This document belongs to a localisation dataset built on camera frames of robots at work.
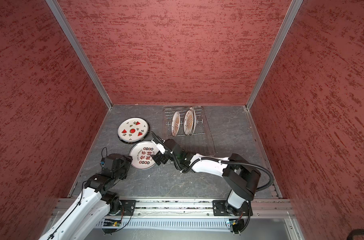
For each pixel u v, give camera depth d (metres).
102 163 0.74
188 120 1.01
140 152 0.93
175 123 1.01
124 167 0.71
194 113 0.90
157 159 0.73
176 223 0.71
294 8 0.72
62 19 0.75
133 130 1.03
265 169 0.41
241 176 0.45
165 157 0.72
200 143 0.98
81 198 0.51
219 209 0.74
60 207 0.77
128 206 0.75
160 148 0.69
